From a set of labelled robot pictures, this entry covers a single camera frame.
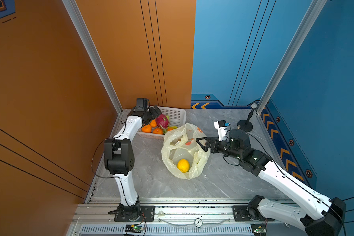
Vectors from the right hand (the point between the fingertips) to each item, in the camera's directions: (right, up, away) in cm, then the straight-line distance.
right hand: (202, 140), depth 70 cm
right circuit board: (+28, -44, +1) cm, 52 cm away
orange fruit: (-35, +4, +33) cm, 48 cm away
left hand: (-26, +16, +26) cm, 41 cm away
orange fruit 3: (-26, +3, +30) cm, 40 cm away
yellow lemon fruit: (-9, -16, +13) cm, 23 cm away
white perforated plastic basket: (-14, +13, +42) cm, 46 cm away
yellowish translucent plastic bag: (-10, -11, +19) cm, 24 cm away
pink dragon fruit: (-23, +9, +29) cm, 38 cm away
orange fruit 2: (-30, +8, +33) cm, 45 cm away
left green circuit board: (-33, -43, +1) cm, 55 cm away
